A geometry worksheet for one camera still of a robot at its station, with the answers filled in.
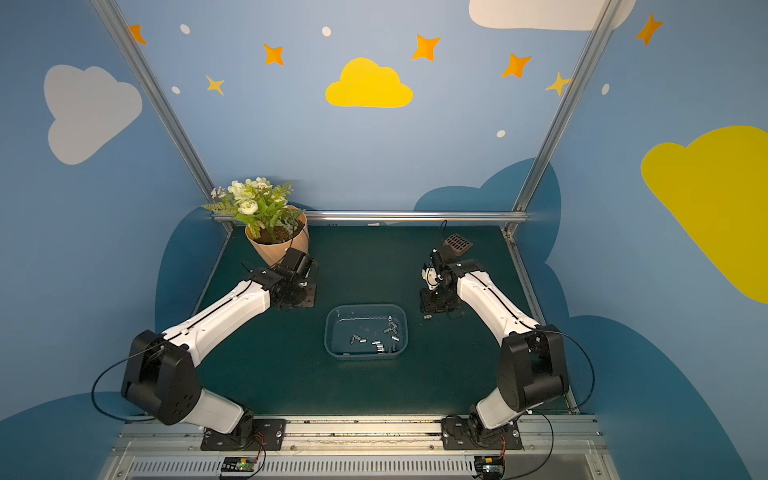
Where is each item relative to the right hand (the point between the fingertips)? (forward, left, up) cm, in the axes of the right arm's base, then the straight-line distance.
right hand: (432, 304), depth 87 cm
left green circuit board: (-41, +47, -11) cm, 64 cm away
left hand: (0, +37, +2) cm, 37 cm away
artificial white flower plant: (+19, +52, +21) cm, 59 cm away
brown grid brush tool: (+33, -13, -9) cm, 37 cm away
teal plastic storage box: (-5, +20, -10) cm, 23 cm away
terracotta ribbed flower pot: (+14, +52, +3) cm, 54 cm away
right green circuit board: (-38, -15, -13) cm, 43 cm away
